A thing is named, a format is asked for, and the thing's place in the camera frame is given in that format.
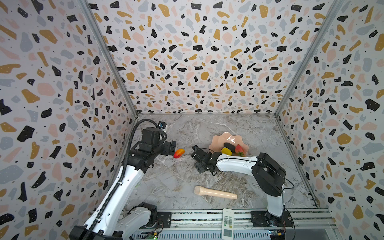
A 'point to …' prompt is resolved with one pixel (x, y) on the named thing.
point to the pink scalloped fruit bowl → (217, 143)
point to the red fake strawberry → (239, 150)
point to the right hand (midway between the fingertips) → (200, 159)
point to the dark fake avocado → (229, 146)
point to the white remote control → (227, 228)
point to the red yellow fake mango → (226, 151)
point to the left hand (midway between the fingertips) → (165, 138)
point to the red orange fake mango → (178, 153)
